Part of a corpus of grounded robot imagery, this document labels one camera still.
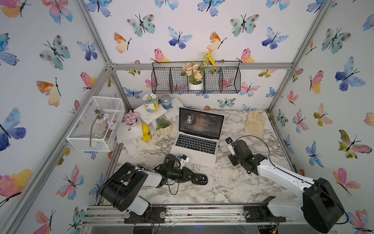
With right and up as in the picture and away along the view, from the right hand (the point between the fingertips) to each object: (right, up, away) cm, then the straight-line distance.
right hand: (235, 150), depth 87 cm
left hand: (-23, -14, -6) cm, 27 cm away
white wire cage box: (-74, +14, -12) cm, 77 cm away
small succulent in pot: (-45, +14, +9) cm, 48 cm away
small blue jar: (-43, +31, +9) cm, 53 cm away
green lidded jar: (-49, +27, -3) cm, 56 cm away
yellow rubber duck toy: (-56, +7, +10) cm, 57 cm away
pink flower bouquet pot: (-60, +19, -6) cm, 63 cm away
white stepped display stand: (-59, +10, -1) cm, 60 cm away
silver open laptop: (-22, +7, +17) cm, 28 cm away
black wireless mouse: (-21, -15, -6) cm, 27 cm away
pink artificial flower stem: (-73, +19, -12) cm, 76 cm away
